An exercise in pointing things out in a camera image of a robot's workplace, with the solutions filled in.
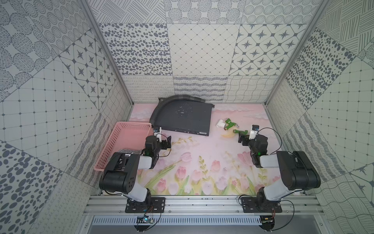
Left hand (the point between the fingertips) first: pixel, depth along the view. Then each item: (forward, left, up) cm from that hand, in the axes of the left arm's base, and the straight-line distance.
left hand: (160, 133), depth 94 cm
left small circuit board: (-45, +1, -8) cm, 46 cm away
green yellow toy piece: (+7, -58, -7) cm, 59 cm away
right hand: (+2, -57, -1) cm, 57 cm away
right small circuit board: (-44, -60, -11) cm, 76 cm away
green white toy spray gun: (+14, -47, -7) cm, 49 cm away
